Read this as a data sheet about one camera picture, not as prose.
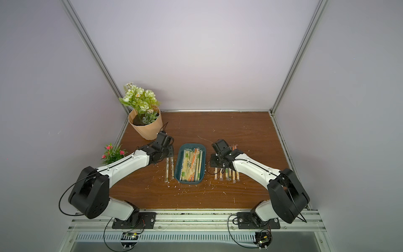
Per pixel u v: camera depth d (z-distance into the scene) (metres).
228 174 0.88
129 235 0.71
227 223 0.72
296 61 0.90
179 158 0.92
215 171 0.89
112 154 0.83
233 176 0.87
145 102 0.88
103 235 0.63
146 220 0.73
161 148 0.70
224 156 0.65
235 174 0.88
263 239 0.70
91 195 0.43
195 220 0.74
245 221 0.72
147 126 0.90
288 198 0.42
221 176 0.87
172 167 0.91
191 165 0.90
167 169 0.90
